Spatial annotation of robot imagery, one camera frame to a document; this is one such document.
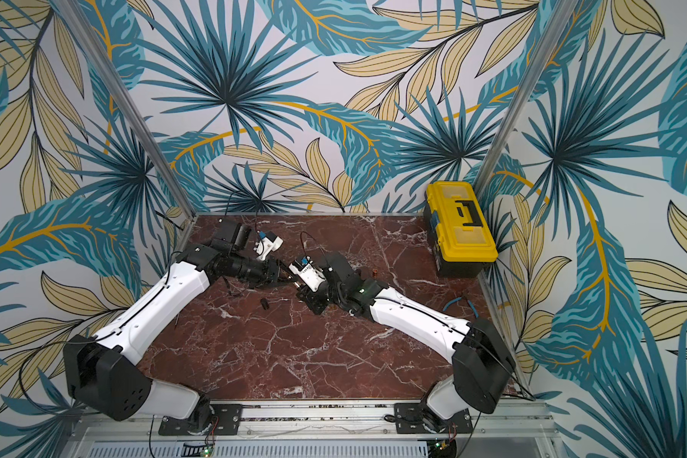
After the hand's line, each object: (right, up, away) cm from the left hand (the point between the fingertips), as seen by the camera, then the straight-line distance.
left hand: (292, 284), depth 73 cm
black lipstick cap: (-12, -9, +19) cm, 24 cm away
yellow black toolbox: (+51, +12, +17) cm, 55 cm away
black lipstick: (+24, 0, +27) cm, 36 cm away
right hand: (+2, -2, +5) cm, 5 cm away
